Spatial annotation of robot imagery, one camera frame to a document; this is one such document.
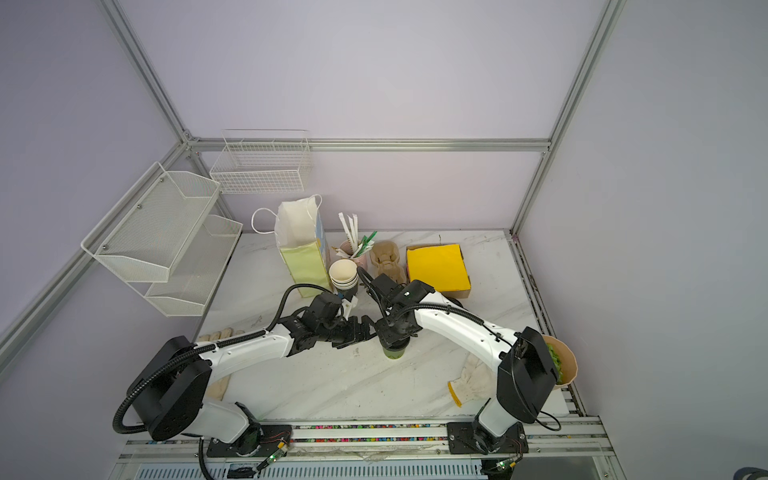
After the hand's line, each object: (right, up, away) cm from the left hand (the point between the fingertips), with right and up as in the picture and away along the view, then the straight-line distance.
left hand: (370, 338), depth 83 cm
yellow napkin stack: (+24, +19, +22) cm, 38 cm away
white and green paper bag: (-25, +30, +18) cm, 43 cm away
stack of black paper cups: (-9, +17, +8) cm, 21 cm away
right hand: (+6, +2, -3) cm, 7 cm away
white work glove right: (+31, -12, +1) cm, 33 cm away
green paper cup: (+7, -5, +1) cm, 8 cm away
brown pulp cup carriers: (+4, +23, +28) cm, 36 cm away
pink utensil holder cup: (-4, +22, +16) cm, 27 cm away
